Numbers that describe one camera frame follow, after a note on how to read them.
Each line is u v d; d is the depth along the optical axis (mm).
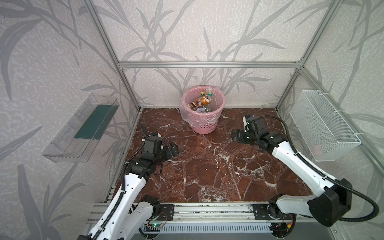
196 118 883
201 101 927
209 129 994
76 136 649
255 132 587
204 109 969
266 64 967
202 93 990
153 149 553
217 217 728
